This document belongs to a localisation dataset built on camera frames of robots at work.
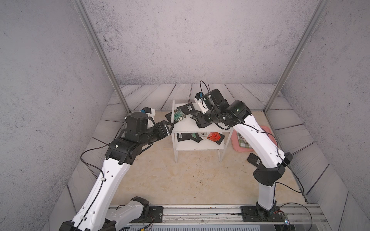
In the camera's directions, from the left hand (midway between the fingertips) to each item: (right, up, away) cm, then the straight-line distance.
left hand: (173, 127), depth 65 cm
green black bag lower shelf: (+11, -7, +19) cm, 23 cm away
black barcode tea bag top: (+6, +9, +10) cm, 15 cm away
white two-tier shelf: (+7, 0, +5) cm, 9 cm away
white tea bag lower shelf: (+16, -6, +19) cm, 26 cm away
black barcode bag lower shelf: (+3, -6, +20) cm, 21 cm away
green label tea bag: (+2, +5, +7) cm, 9 cm away
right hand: (+13, +4, +6) cm, 15 cm away
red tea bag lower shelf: (+23, -6, +19) cm, 31 cm away
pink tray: (+29, -8, +3) cm, 30 cm away
